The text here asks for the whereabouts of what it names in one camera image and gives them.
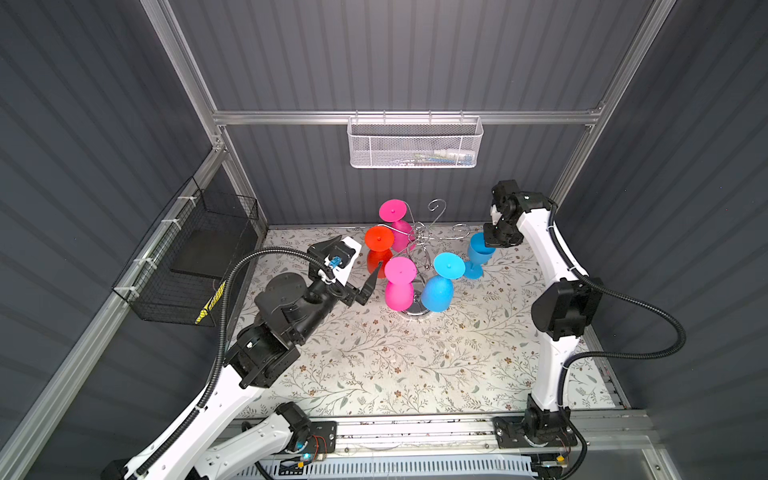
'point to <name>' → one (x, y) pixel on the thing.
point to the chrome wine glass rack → (420, 238)
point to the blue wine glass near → (437, 292)
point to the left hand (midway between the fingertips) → (357, 249)
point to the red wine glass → (379, 241)
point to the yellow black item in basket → (212, 302)
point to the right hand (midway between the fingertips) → (498, 243)
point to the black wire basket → (181, 272)
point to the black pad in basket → (209, 252)
